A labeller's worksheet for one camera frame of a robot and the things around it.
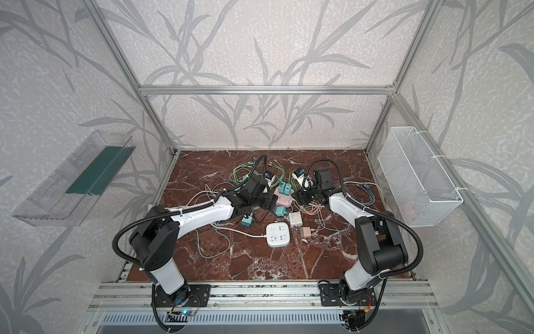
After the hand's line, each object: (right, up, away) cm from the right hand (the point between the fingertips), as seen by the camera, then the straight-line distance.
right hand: (299, 183), depth 93 cm
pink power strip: (-7, -8, +3) cm, 11 cm away
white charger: (-2, -16, -2) cm, 16 cm away
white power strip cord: (-27, -21, -4) cm, 34 cm away
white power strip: (-10, -21, -7) cm, 24 cm away
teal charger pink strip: (-9, -12, -2) cm, 15 cm away
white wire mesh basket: (+34, 0, -32) cm, 47 cm away
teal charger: (-24, -17, -2) cm, 29 cm away
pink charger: (+2, -20, -6) cm, 21 cm away
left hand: (-12, -2, -4) cm, 13 cm away
